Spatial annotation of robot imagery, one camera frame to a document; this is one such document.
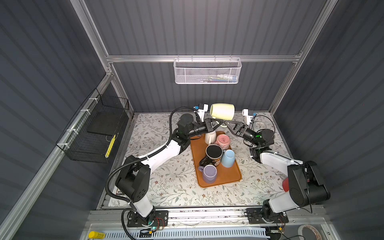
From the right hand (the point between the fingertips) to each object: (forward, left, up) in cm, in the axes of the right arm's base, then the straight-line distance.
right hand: (226, 126), depth 71 cm
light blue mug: (-5, -3, -22) cm, 23 cm away
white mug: (+10, +6, -23) cm, 26 cm away
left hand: (+1, +1, +2) cm, 2 cm away
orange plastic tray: (-12, -2, -31) cm, 33 cm away
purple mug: (-14, +8, -24) cm, 28 cm away
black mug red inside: (-5, +6, -20) cm, 21 cm away
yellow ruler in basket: (-10, +55, -2) cm, 55 cm away
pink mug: (+6, -2, -21) cm, 22 cm away
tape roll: (-40, -33, -30) cm, 60 cm away
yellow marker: (-41, +59, -21) cm, 75 cm away
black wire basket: (-3, +68, -1) cm, 68 cm away
